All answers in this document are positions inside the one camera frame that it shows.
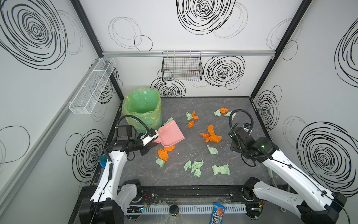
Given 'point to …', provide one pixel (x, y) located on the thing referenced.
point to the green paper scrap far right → (228, 114)
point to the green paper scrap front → (196, 166)
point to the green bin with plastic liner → (145, 103)
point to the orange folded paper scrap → (191, 123)
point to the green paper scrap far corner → (217, 113)
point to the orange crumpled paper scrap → (194, 116)
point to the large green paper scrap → (169, 120)
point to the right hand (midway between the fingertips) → (232, 145)
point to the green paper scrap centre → (213, 150)
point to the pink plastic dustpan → (169, 134)
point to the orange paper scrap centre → (211, 137)
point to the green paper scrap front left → (161, 162)
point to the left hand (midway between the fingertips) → (154, 140)
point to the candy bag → (217, 214)
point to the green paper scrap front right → (223, 169)
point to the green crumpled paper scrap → (189, 116)
